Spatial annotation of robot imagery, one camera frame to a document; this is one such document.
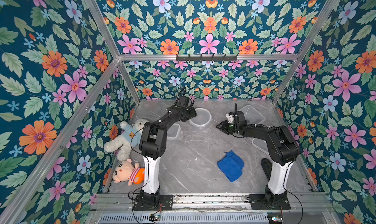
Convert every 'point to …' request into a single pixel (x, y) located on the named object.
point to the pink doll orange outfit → (126, 171)
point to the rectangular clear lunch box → (173, 132)
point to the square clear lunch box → (251, 115)
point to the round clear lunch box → (204, 117)
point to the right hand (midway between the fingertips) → (221, 124)
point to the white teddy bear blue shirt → (130, 137)
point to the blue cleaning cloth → (231, 166)
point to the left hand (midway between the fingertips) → (195, 112)
